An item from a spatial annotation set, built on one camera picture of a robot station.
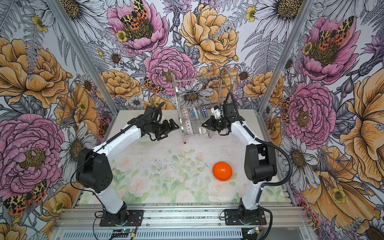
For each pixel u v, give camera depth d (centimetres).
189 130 96
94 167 48
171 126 79
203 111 105
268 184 53
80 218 76
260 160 50
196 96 116
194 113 104
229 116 75
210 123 81
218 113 86
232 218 74
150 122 70
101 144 52
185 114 102
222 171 87
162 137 85
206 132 88
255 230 71
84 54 88
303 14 74
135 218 74
